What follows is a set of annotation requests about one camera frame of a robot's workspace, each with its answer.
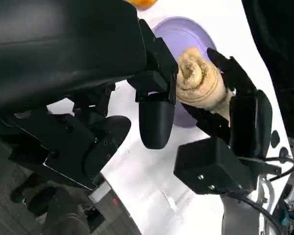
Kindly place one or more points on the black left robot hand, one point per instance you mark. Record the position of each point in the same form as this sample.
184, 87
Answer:
63, 61

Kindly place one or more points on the black round table grommet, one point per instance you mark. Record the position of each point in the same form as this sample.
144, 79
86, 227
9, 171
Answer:
275, 139

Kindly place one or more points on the beige towel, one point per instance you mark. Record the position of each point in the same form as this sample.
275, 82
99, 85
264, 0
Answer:
201, 83

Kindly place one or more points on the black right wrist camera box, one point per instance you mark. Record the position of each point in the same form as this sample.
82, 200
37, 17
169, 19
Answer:
210, 166

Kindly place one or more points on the lilac plate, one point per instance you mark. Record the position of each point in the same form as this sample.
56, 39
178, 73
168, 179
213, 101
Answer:
186, 36

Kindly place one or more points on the orange and white bread roll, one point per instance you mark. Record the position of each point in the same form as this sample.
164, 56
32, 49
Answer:
143, 3

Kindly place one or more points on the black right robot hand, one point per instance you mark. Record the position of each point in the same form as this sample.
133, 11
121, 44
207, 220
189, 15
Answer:
250, 122

